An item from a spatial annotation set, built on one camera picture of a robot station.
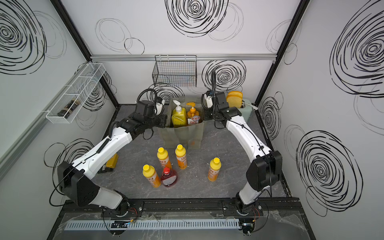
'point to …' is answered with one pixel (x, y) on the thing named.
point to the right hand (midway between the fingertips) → (205, 111)
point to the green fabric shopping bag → (191, 136)
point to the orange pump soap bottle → (192, 112)
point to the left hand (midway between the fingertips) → (166, 116)
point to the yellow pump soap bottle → (179, 116)
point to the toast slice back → (235, 92)
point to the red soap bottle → (169, 177)
